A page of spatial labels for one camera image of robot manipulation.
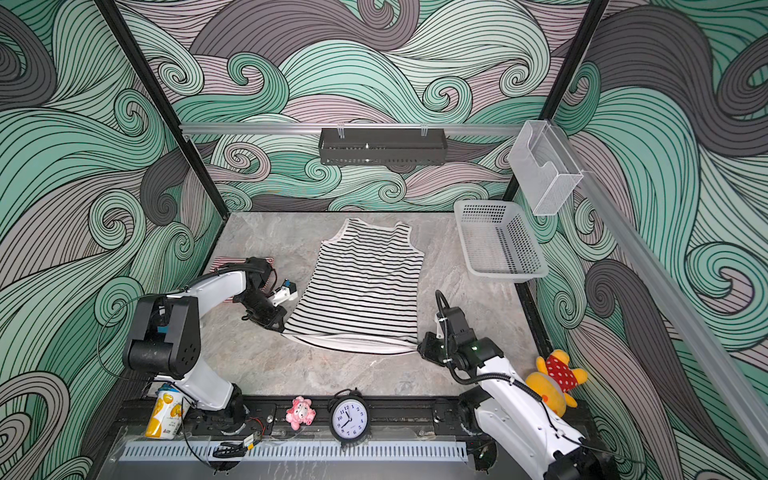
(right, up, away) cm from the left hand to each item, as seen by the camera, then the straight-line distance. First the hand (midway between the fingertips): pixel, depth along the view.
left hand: (279, 326), depth 87 cm
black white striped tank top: (+25, +8, +11) cm, 28 cm away
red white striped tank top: (-26, +18, +16) cm, 36 cm away
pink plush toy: (+11, -16, -16) cm, 25 cm away
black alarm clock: (+23, -17, -16) cm, 33 cm away
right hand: (+42, -5, -5) cm, 42 cm away
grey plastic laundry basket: (+76, +25, +24) cm, 83 cm away
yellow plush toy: (+75, -10, -13) cm, 77 cm away
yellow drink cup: (-21, -16, -18) cm, 32 cm away
